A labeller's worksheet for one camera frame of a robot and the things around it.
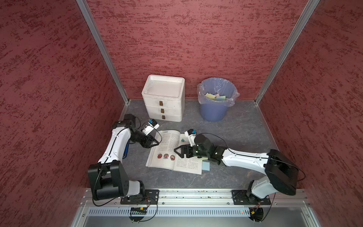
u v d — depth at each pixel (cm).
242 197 74
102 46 86
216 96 105
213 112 100
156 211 70
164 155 85
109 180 41
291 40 83
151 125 72
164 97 90
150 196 74
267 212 70
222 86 100
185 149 69
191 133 73
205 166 85
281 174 44
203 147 62
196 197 76
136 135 68
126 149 92
